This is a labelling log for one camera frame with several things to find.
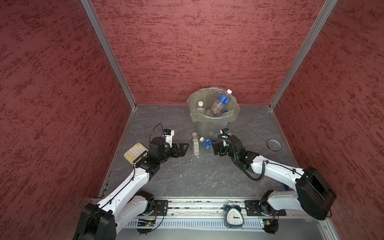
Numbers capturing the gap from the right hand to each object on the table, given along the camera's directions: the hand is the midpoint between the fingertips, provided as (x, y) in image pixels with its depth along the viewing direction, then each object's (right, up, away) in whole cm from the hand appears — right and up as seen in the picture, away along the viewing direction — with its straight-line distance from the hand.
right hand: (218, 145), depth 86 cm
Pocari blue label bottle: (-6, 0, +6) cm, 8 cm away
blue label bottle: (+3, +26, +1) cm, 27 cm away
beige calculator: (-51, -6, +6) cm, 52 cm away
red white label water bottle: (-10, +22, +9) cm, 25 cm away
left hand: (-20, 0, -5) cm, 21 cm away
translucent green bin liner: (-4, +31, +8) cm, 32 cm away
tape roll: (+40, -2, +12) cm, 42 cm away
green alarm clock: (+5, -30, -18) cm, 36 cm away
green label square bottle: (-13, 0, +6) cm, 14 cm away
